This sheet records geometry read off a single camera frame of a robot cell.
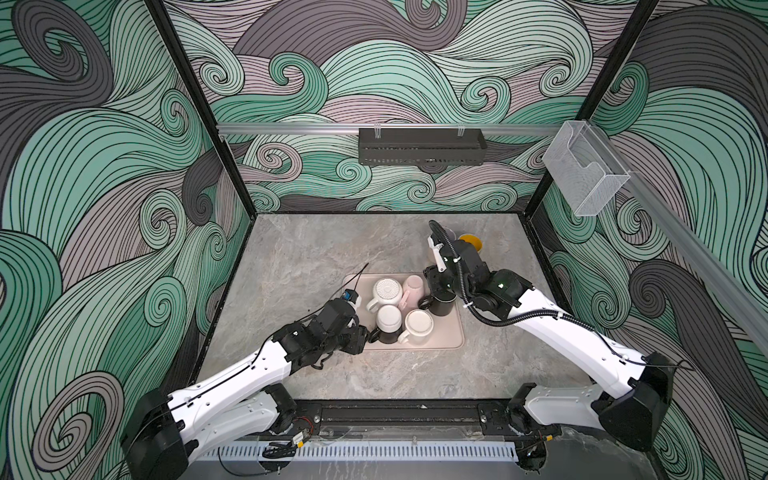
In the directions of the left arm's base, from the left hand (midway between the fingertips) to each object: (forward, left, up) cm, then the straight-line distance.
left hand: (363, 331), depth 78 cm
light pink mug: (+13, -14, 0) cm, 19 cm away
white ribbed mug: (+13, -6, -1) cm, 15 cm away
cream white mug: (+4, -16, -3) cm, 17 cm away
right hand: (+11, -17, +13) cm, 24 cm away
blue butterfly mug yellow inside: (+31, -35, +3) cm, 47 cm away
